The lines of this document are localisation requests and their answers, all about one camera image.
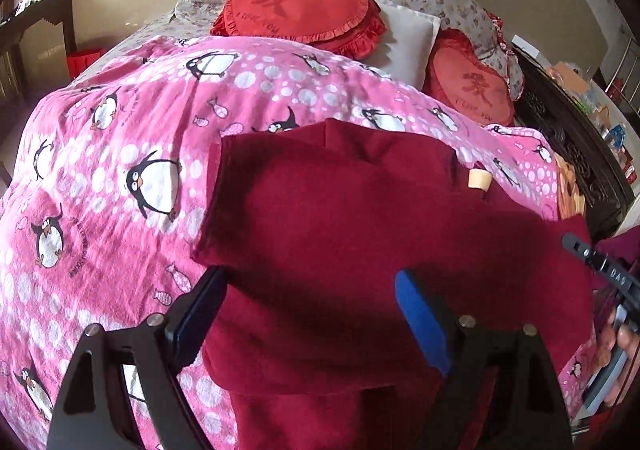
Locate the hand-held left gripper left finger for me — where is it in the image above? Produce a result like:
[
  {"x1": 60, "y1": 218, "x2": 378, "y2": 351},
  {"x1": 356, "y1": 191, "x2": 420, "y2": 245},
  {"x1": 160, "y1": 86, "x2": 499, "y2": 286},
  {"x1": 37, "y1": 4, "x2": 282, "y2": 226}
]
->
[{"x1": 45, "y1": 266, "x2": 230, "y2": 450}]

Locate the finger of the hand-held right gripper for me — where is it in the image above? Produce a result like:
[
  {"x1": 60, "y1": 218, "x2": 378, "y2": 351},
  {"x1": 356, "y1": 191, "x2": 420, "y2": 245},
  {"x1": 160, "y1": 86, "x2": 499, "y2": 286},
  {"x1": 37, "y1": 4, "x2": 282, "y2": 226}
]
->
[{"x1": 561, "y1": 231, "x2": 601, "y2": 271}]

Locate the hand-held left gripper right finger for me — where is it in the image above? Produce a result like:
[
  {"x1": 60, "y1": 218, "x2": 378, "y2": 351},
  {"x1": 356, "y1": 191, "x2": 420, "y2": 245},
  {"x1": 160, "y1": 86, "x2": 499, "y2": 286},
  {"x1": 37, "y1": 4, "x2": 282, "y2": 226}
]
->
[{"x1": 395, "y1": 270, "x2": 573, "y2": 450}]

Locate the maroon sweater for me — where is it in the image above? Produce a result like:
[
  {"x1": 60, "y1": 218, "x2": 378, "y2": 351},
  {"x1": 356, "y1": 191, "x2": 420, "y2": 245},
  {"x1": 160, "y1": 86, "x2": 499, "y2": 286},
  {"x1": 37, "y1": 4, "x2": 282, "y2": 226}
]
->
[{"x1": 192, "y1": 119, "x2": 598, "y2": 450}]

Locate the person's right hand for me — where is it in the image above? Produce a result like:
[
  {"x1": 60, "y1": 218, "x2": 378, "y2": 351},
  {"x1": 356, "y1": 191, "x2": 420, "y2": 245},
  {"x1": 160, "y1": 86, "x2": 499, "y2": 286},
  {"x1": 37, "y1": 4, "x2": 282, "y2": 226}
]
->
[{"x1": 597, "y1": 310, "x2": 640, "y2": 406}]

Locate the orange patterned cloth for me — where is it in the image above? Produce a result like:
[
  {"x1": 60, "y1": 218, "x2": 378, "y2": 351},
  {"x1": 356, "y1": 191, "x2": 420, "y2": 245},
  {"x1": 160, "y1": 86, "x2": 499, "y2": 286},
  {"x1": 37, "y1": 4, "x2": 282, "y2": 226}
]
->
[{"x1": 554, "y1": 154, "x2": 587, "y2": 219}]

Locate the pink penguin print blanket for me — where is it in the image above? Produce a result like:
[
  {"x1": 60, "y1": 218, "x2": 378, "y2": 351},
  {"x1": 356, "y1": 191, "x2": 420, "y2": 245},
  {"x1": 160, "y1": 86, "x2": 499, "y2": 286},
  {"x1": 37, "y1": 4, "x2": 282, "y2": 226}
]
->
[{"x1": 0, "y1": 34, "x2": 596, "y2": 450}]

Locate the dark carved wooden headboard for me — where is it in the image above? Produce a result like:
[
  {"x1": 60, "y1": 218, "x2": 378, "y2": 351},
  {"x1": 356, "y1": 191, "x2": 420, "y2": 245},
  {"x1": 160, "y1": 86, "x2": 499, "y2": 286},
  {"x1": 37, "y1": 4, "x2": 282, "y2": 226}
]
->
[{"x1": 510, "y1": 42, "x2": 636, "y2": 241}]

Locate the cardboard box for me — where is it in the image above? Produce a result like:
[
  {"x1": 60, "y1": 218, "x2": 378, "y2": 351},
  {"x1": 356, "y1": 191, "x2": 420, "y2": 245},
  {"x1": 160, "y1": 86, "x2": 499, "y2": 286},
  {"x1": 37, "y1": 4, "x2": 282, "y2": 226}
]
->
[{"x1": 547, "y1": 60, "x2": 591, "y2": 95}]

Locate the small red heart cushion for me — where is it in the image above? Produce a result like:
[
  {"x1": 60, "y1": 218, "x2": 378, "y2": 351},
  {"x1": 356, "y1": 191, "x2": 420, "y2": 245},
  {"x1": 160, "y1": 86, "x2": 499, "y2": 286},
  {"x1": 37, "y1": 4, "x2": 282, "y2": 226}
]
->
[{"x1": 422, "y1": 28, "x2": 517, "y2": 127}]

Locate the white pillow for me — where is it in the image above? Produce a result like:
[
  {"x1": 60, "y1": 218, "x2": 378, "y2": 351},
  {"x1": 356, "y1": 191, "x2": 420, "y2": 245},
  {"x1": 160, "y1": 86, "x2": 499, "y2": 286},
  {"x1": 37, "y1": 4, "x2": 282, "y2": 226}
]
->
[{"x1": 362, "y1": 0, "x2": 442, "y2": 88}]

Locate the red box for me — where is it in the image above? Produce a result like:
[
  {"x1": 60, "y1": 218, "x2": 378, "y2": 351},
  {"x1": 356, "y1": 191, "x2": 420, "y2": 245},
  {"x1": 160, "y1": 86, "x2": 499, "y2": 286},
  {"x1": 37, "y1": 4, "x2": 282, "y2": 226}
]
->
[{"x1": 66, "y1": 50, "x2": 106, "y2": 79}]

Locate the large red heart cushion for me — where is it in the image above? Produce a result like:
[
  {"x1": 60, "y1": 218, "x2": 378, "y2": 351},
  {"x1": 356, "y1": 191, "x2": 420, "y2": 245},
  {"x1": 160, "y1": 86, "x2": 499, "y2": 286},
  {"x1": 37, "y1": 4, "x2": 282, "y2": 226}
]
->
[{"x1": 210, "y1": 0, "x2": 388, "y2": 61}]

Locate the dark wooden table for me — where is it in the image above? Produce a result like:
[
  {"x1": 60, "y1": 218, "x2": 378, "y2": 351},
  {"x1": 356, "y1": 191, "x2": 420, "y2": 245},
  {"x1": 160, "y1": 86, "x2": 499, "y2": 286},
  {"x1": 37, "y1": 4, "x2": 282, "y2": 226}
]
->
[{"x1": 0, "y1": 0, "x2": 76, "y2": 131}]

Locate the metal rail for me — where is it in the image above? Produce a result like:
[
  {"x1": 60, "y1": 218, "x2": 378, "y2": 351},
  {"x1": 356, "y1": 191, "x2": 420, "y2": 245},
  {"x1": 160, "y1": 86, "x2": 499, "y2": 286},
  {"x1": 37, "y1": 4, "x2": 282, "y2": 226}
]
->
[{"x1": 602, "y1": 37, "x2": 640, "y2": 95}]

